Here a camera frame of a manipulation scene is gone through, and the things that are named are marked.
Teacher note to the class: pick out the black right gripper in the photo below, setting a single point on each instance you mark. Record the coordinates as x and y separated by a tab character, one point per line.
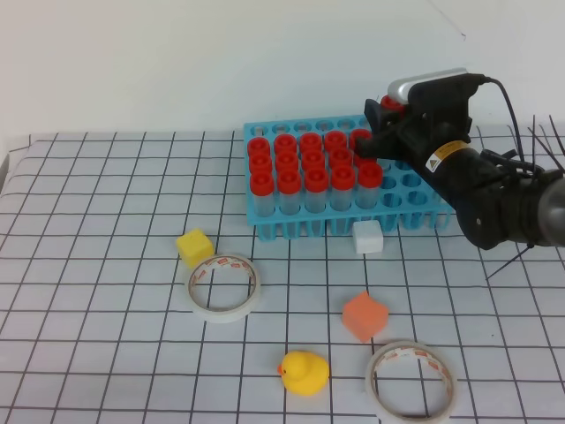
495	197

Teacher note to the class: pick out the red-capped test tube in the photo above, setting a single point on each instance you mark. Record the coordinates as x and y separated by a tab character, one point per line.
390	104

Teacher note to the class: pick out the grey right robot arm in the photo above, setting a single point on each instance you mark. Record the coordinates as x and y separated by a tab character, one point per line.
551	204

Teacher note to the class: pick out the blue test tube rack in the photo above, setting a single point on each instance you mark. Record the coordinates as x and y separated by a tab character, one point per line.
404	198

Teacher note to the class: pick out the white foam cube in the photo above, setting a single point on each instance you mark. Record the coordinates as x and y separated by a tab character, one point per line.
368	237

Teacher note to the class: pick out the orange foam cube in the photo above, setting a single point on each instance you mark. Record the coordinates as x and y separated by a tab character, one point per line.
364	317

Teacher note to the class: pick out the yellow foam cube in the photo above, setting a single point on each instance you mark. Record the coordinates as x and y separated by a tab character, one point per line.
194	247

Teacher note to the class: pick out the right white tape roll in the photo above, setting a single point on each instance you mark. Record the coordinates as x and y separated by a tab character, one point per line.
424	354

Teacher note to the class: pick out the white tape roll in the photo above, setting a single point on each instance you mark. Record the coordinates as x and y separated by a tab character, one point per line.
424	354
224	315

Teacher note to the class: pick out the left white tape roll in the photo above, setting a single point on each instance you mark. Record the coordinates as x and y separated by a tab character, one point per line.
224	315

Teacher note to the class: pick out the yellow rubber duck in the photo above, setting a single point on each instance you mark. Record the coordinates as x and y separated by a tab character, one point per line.
303	373

